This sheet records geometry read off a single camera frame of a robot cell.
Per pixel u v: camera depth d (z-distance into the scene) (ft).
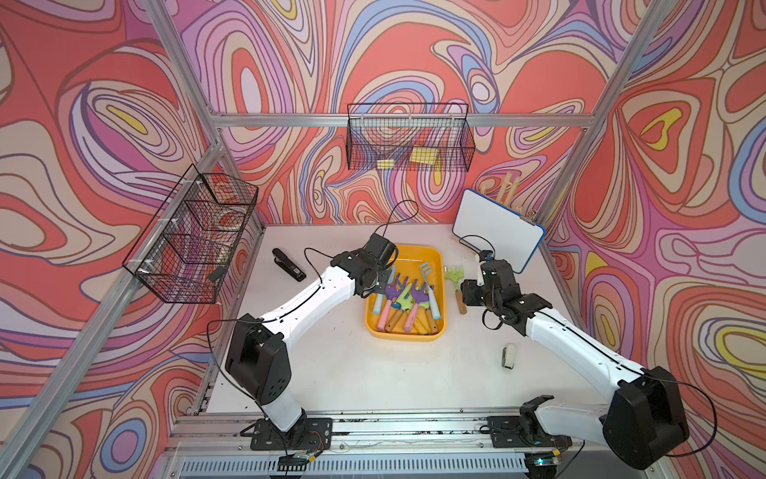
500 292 2.06
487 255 2.42
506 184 2.95
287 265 3.42
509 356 2.74
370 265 2.05
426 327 2.99
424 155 2.95
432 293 3.14
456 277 3.44
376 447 2.39
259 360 1.41
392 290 3.23
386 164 2.70
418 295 3.15
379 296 3.17
